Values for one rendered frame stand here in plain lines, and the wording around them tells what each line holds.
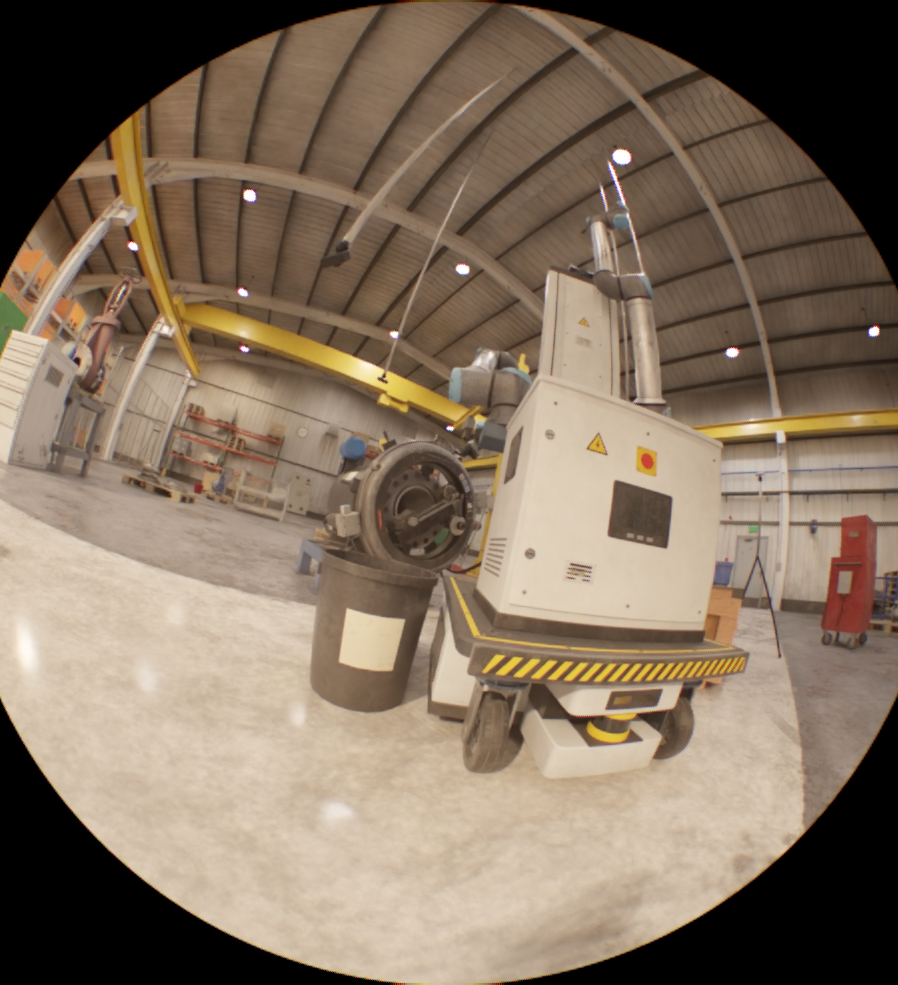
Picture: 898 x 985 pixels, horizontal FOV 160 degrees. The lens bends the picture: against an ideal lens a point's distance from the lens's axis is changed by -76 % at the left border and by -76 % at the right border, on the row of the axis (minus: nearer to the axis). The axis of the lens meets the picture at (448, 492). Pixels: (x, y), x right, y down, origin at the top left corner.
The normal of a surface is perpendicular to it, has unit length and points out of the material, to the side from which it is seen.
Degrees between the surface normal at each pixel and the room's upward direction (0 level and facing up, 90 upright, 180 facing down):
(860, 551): 90
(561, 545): 90
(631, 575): 90
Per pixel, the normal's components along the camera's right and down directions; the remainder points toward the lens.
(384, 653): 0.55, 0.04
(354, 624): -0.03, -0.11
